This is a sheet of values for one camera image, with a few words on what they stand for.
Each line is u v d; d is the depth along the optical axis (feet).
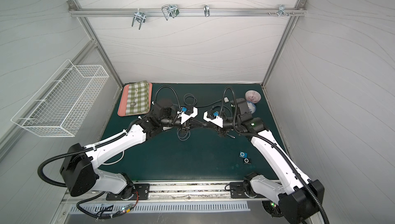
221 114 1.85
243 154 2.76
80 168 1.33
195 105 3.53
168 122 2.06
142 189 2.42
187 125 2.06
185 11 2.52
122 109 3.43
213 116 1.89
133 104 3.53
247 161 2.69
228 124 2.01
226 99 3.64
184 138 2.91
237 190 2.41
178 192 2.46
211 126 2.07
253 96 3.63
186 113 1.92
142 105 3.53
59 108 2.22
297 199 1.20
